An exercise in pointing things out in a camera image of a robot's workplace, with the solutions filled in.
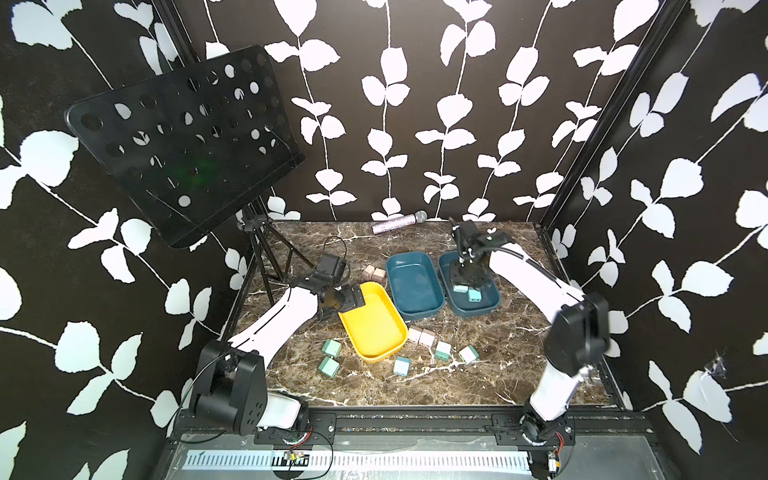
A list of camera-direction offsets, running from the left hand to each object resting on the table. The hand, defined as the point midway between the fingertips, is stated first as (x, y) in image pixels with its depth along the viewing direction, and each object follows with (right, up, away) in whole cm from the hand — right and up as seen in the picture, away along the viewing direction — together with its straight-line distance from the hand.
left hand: (352, 299), depth 87 cm
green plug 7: (+39, -1, +12) cm, 41 cm away
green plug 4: (+27, -15, -1) cm, 31 cm away
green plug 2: (-6, -18, -4) cm, 20 cm away
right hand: (+30, +7, +2) cm, 31 cm away
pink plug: (+3, +7, +14) cm, 16 cm away
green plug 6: (+32, +4, -3) cm, 32 cm away
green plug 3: (+14, -19, -4) cm, 24 cm away
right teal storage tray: (+35, -3, +11) cm, 36 cm away
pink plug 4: (+22, -12, +2) cm, 26 cm away
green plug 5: (+34, -16, -1) cm, 38 cm away
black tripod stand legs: (-26, +12, +6) cm, 29 cm away
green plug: (-6, -14, -1) cm, 16 cm away
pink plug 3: (+19, -11, +2) cm, 22 cm away
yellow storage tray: (+7, -11, +6) cm, 14 cm away
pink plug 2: (+7, +6, +15) cm, 18 cm away
